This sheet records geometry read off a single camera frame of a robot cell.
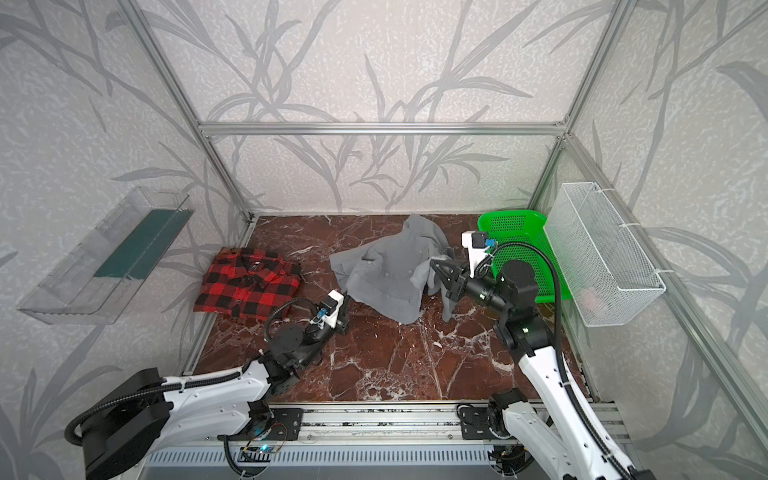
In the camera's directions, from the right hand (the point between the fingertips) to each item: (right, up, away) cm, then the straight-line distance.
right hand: (434, 254), depth 67 cm
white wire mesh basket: (+35, -4, -5) cm, 36 cm away
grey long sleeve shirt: (-12, -9, +33) cm, 36 cm away
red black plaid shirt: (-56, -11, +27) cm, 63 cm away
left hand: (-19, -8, +8) cm, 22 cm away
